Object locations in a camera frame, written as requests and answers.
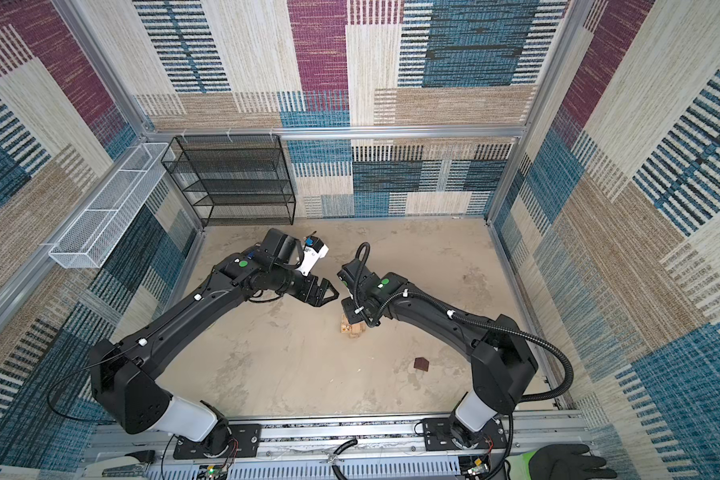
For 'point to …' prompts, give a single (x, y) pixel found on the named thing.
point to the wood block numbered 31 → (354, 335)
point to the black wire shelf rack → (233, 180)
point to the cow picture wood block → (345, 327)
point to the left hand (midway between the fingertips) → (327, 285)
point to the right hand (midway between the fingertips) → (358, 313)
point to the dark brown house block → (421, 363)
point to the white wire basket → (94, 238)
